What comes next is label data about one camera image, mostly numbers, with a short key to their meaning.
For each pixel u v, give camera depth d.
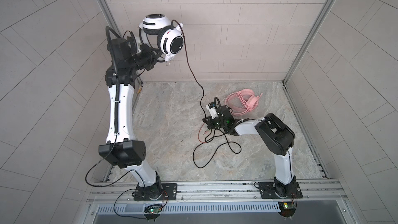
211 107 0.84
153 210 0.64
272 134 0.52
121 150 0.45
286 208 0.68
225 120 0.75
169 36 0.49
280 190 0.63
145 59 0.58
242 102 0.98
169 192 0.71
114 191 0.72
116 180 0.74
